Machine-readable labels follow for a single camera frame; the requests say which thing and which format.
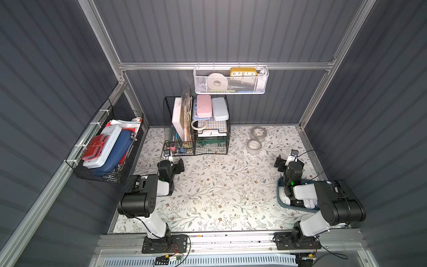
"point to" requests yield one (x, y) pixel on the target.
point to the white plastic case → (112, 133)
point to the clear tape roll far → (258, 132)
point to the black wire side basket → (129, 119)
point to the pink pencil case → (204, 106)
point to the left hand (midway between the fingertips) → (174, 159)
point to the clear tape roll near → (253, 147)
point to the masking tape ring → (197, 128)
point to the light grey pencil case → (220, 110)
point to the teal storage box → (281, 183)
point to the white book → (177, 118)
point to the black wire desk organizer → (197, 124)
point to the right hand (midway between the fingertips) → (291, 160)
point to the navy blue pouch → (117, 154)
